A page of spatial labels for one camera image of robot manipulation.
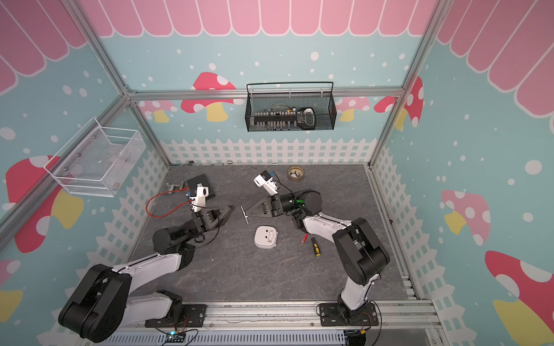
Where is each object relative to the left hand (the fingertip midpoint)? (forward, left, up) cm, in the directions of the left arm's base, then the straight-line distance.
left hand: (233, 213), depth 64 cm
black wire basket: (+51, -7, +2) cm, 51 cm away
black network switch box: (+35, +32, -30) cm, 56 cm away
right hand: (-1, -6, 0) cm, 6 cm away
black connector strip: (+44, -11, +3) cm, 45 cm away
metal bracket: (+34, +41, -30) cm, 61 cm away
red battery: (+7, -24, -31) cm, 40 cm away
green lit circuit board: (-28, +21, -34) cm, 49 cm away
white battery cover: (0, -3, 0) cm, 3 cm away
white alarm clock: (+6, -8, -28) cm, 30 cm away
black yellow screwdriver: (+2, -29, -30) cm, 42 cm away
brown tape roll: (+44, -21, -31) cm, 58 cm away
